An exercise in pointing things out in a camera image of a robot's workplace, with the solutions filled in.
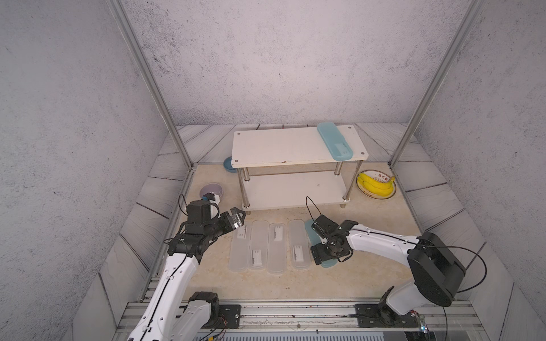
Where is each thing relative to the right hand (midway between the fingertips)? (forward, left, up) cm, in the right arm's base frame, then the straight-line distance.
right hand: (325, 255), depth 86 cm
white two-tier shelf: (+49, +12, 0) cm, 51 cm away
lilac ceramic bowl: (+31, +50, +4) cm, 59 cm away
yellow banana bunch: (+33, -27, +3) cm, 43 cm away
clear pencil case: (+3, +35, -1) cm, 35 cm away
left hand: (+7, +32, +18) cm, 38 cm away
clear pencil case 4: (+3, +10, 0) cm, 10 cm away
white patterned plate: (+30, -26, 0) cm, 40 cm away
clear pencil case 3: (-3, +19, 0) cm, 19 cm away
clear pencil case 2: (+4, +27, 0) cm, 27 cm away
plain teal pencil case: (+7, +4, 0) cm, 8 cm away
